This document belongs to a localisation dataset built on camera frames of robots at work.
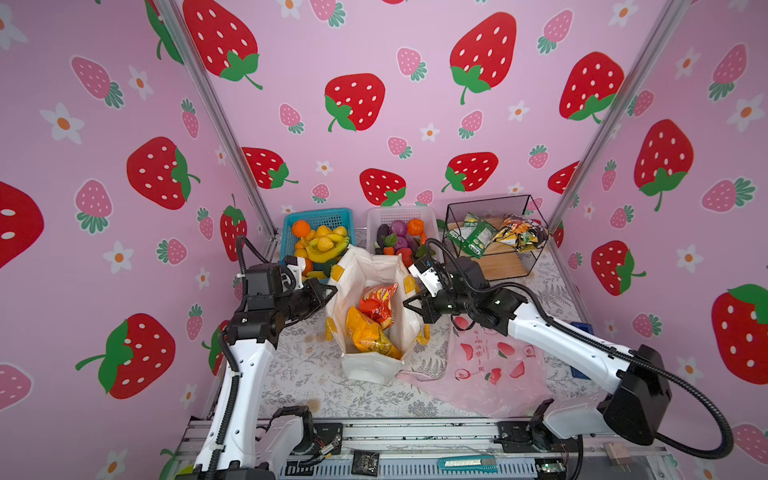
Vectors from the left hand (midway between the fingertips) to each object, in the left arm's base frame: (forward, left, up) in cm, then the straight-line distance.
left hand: (336, 287), depth 72 cm
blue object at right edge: (0, -72, -20) cm, 75 cm away
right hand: (-2, -17, -3) cm, 17 cm away
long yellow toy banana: (+26, +12, -19) cm, 34 cm away
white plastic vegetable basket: (+47, -7, -18) cm, 51 cm away
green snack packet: (+25, -40, -6) cm, 47 cm away
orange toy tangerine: (+39, +21, -17) cm, 48 cm away
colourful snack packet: (+23, -55, -4) cm, 60 cm away
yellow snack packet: (-9, -8, -7) cm, 14 cm away
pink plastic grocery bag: (-11, -40, -26) cm, 49 cm away
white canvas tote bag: (+6, -3, -2) cm, 7 cm away
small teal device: (-33, -32, -26) cm, 53 cm away
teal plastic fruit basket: (+47, +8, -19) cm, 51 cm away
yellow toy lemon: (+31, +11, -18) cm, 37 cm away
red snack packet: (0, -9, -7) cm, 12 cm away
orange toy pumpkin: (+42, -22, -20) cm, 52 cm away
